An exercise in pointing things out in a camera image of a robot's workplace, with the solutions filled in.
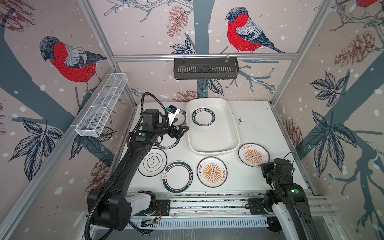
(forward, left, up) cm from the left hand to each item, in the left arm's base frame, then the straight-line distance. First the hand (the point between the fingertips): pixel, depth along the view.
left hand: (181, 123), depth 75 cm
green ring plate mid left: (+4, +11, -27) cm, 29 cm away
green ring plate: (+26, -13, -26) cm, 39 cm away
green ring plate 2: (+27, +4, -28) cm, 39 cm away
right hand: (-14, -43, -19) cm, 49 cm away
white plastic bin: (+16, -20, -27) cm, 37 cm away
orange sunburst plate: (-16, -17, -27) cm, 36 cm away
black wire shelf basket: (+50, -6, 0) cm, 50 cm away
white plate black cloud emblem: (-10, +19, -28) cm, 35 cm away
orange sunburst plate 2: (-7, -42, -23) cm, 48 cm away
